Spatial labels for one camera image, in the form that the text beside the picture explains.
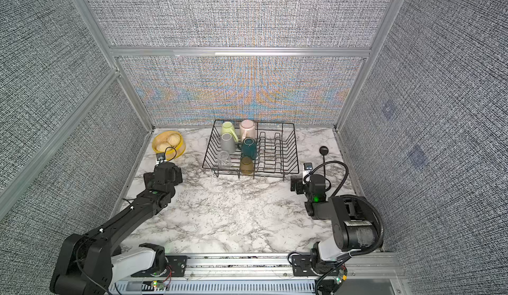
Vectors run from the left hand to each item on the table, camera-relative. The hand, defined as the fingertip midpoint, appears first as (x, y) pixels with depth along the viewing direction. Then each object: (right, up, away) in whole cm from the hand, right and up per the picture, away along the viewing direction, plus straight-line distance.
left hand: (166, 169), depth 86 cm
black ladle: (+76, +8, +21) cm, 79 cm away
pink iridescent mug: (+35, +19, +15) cm, 42 cm away
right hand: (+61, -1, +8) cm, 62 cm away
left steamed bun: (-10, +10, +17) cm, 22 cm away
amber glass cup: (+35, 0, +9) cm, 36 cm away
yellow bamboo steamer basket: (-5, +7, +21) cm, 23 cm away
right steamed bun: (-5, +13, +20) cm, 25 cm away
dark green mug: (+36, +9, +9) cm, 38 cm away
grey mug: (+25, +11, +14) cm, 31 cm away
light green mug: (+24, +19, +17) cm, 35 cm away
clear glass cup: (+24, +3, +9) cm, 26 cm away
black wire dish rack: (+50, +8, +15) cm, 53 cm away
